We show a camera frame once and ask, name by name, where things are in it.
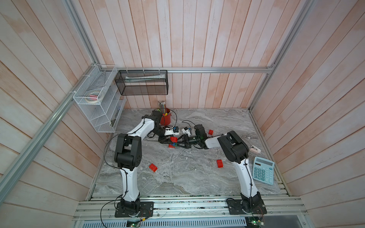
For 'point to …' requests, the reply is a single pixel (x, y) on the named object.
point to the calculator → (263, 170)
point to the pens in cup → (162, 106)
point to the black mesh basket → (142, 82)
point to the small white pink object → (255, 149)
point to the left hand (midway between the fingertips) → (170, 138)
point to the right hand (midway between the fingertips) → (176, 143)
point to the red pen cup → (165, 120)
